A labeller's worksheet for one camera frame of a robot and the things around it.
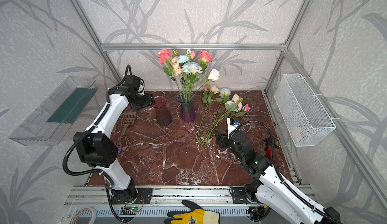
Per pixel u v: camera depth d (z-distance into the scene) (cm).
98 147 46
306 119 61
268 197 59
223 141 65
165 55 77
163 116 99
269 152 86
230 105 105
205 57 82
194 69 75
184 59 80
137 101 71
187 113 102
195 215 67
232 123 63
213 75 70
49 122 64
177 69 82
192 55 84
